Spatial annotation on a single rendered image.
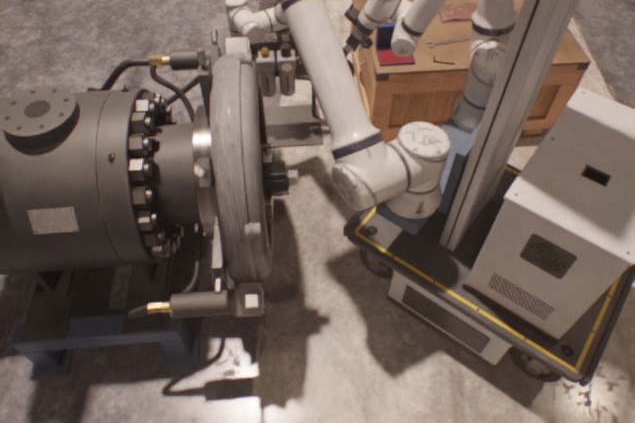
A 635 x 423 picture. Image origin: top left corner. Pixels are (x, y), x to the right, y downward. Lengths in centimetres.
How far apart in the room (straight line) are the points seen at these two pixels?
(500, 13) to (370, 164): 77
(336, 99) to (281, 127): 131
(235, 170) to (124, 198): 34
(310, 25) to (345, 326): 118
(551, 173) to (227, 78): 94
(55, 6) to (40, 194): 254
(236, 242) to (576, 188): 93
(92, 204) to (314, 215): 111
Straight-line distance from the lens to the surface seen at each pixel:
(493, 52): 186
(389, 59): 239
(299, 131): 268
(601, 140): 170
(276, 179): 155
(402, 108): 251
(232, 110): 141
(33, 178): 161
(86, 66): 338
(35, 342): 203
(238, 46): 188
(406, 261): 187
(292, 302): 213
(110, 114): 161
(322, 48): 144
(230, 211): 138
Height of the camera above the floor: 192
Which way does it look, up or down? 51 degrees down
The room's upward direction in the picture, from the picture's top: straight up
